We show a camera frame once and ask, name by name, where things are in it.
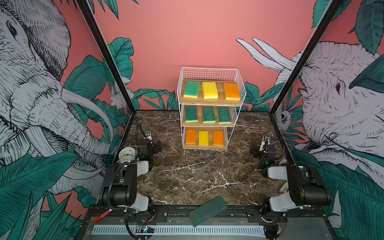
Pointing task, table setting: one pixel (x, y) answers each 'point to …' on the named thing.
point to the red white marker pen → (101, 216)
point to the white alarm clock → (127, 154)
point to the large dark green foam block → (208, 210)
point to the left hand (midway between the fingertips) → (150, 138)
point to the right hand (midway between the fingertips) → (259, 143)
